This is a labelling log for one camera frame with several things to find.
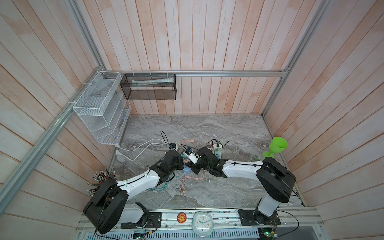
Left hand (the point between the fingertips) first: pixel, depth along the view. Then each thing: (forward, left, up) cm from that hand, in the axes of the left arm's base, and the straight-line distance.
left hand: (181, 161), depth 88 cm
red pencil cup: (-15, +37, +13) cm, 42 cm away
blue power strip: (-4, -3, -2) cm, 6 cm away
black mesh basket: (+49, +23, +19) cm, 57 cm away
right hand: (-1, -4, 0) cm, 4 cm away
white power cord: (+9, +42, -5) cm, 44 cm away
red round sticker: (-28, -1, -6) cm, 29 cm away
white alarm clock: (-32, -12, -3) cm, 34 cm away
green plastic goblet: (+5, -55, +10) cm, 56 cm away
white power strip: (+6, -23, +2) cm, 24 cm away
